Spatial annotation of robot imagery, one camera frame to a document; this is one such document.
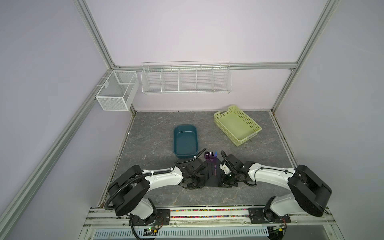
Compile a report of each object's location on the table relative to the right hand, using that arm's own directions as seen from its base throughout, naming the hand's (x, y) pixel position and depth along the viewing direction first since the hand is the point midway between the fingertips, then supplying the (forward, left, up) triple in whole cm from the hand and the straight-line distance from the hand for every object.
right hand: (218, 186), depth 83 cm
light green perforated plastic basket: (+45, -17, 0) cm, 48 cm away
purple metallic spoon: (+18, +6, +2) cm, 19 cm away
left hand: (-1, +8, +1) cm, 9 cm away
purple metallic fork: (+17, +3, 0) cm, 17 cm away
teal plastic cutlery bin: (+30, +20, +2) cm, 36 cm away
